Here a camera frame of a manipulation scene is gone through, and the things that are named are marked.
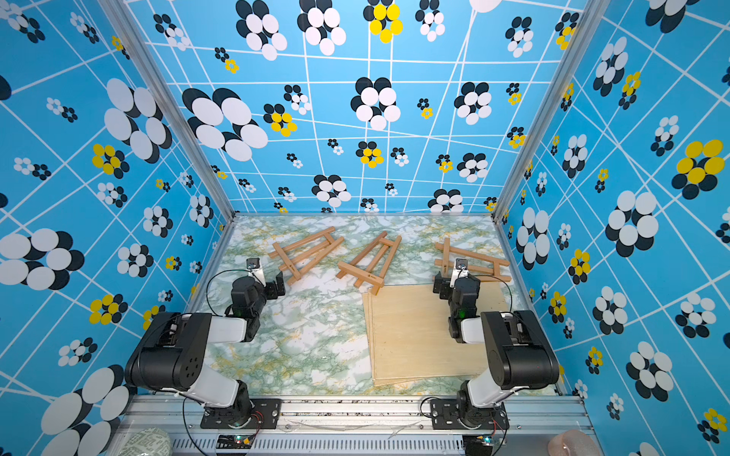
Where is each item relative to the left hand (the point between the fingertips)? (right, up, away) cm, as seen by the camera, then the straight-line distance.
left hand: (270, 271), depth 94 cm
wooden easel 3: (+80, +2, +8) cm, 80 cm away
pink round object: (+82, -38, -27) cm, 95 cm away
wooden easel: (+7, +5, +14) cm, 17 cm away
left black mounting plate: (+6, -35, -20) cm, 41 cm away
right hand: (+64, -1, -1) cm, 64 cm away
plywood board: (+46, -20, -7) cm, 50 cm away
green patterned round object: (-21, -39, -26) cm, 51 cm away
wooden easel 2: (+32, -1, +1) cm, 32 cm away
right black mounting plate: (+53, -35, -21) cm, 67 cm away
